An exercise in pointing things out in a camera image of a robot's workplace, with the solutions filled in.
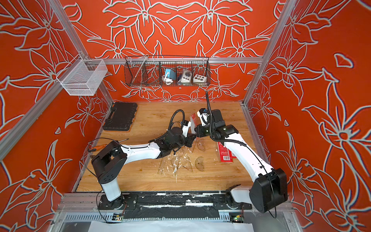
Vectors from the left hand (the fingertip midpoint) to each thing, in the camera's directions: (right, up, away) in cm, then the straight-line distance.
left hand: (197, 135), depth 83 cm
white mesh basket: (-73, +36, +7) cm, 82 cm away
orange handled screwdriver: (-66, -10, +7) cm, 67 cm away
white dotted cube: (+1, +36, +11) cm, 38 cm away
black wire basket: (-37, +43, +18) cm, 60 cm away
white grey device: (-6, +37, +7) cm, 38 cm away
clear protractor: (+1, -19, +2) cm, 19 cm away
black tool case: (-55, +10, +21) cm, 60 cm away
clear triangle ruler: (-5, -11, +9) cm, 15 cm away
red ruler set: (+22, -14, +5) cm, 26 cm away
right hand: (-3, +4, -4) cm, 7 cm away
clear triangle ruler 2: (-7, -18, +4) cm, 20 cm away
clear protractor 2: (+3, -9, +12) cm, 15 cm away
